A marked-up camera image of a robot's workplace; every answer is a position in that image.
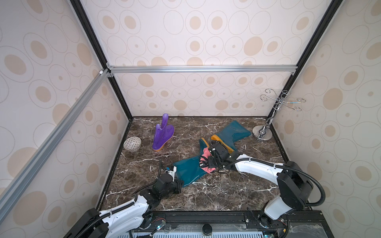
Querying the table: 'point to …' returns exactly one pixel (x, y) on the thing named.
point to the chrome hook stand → (264, 132)
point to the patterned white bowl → (132, 143)
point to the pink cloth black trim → (204, 162)
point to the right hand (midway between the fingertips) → (215, 160)
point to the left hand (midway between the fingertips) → (188, 182)
